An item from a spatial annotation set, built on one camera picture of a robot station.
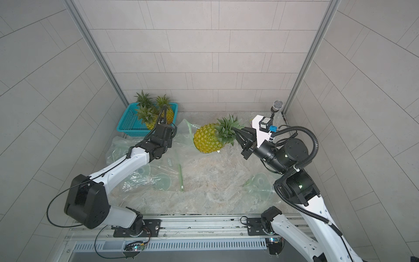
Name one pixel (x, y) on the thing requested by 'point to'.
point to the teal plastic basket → (132, 124)
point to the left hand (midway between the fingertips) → (166, 133)
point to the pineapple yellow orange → (167, 114)
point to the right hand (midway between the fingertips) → (233, 129)
